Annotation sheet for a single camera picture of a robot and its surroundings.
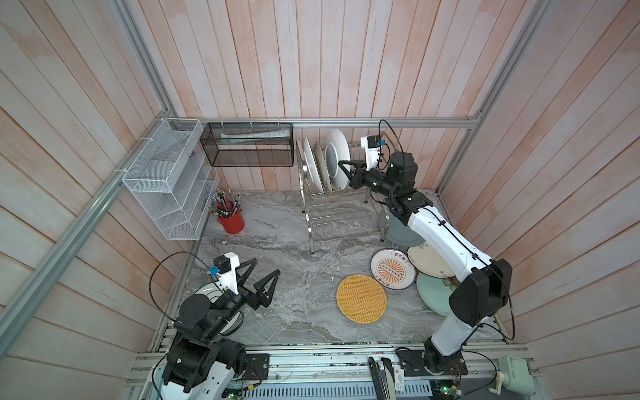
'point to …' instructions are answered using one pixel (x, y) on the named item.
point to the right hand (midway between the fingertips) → (338, 163)
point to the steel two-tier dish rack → (349, 212)
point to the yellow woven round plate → (361, 298)
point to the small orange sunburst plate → (392, 268)
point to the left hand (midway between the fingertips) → (268, 272)
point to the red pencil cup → (234, 224)
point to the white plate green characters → (234, 322)
